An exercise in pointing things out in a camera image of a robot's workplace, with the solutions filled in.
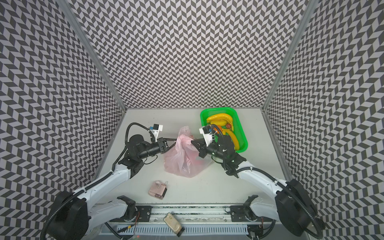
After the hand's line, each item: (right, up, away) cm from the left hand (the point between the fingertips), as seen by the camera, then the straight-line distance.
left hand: (178, 142), depth 72 cm
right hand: (+6, -2, +2) cm, 7 cm away
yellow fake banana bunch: (+27, +12, +33) cm, 44 cm away
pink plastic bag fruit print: (+2, -8, -1) cm, 9 cm away
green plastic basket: (+35, +6, +23) cm, 43 cm away
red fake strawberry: (+31, +7, +32) cm, 45 cm away
